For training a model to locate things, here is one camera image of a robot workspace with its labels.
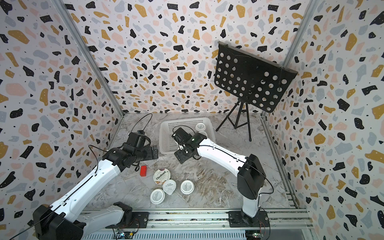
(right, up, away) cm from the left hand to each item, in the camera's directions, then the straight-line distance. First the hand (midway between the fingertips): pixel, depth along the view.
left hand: (152, 151), depth 80 cm
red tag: (-9, -14, +11) cm, 20 cm away
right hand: (+17, -2, +3) cm, 17 cm away
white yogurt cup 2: (+19, -19, -1) cm, 27 cm away
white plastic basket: (+4, 0, +21) cm, 21 cm away
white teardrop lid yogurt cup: (+9, -19, 0) cm, 21 cm away
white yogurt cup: (+4, -22, -3) cm, 23 cm away
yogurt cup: (+26, +13, +25) cm, 38 cm away
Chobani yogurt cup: (+4, -14, +4) cm, 15 cm away
